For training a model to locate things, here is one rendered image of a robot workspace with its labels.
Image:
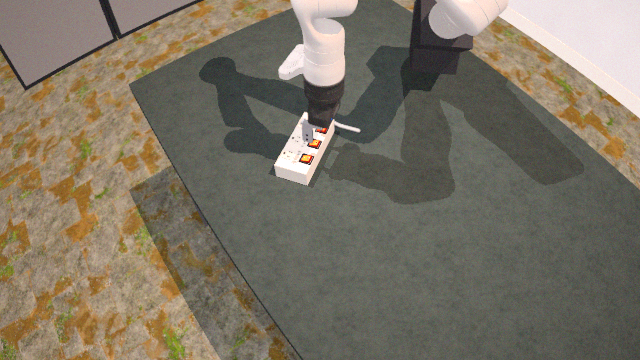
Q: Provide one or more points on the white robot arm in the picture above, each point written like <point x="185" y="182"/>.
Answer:
<point x="324" y="38"/>

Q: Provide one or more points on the white power strip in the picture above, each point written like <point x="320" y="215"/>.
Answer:
<point x="299" y="159"/>

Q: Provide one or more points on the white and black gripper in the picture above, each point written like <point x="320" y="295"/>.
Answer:
<point x="323" y="86"/>

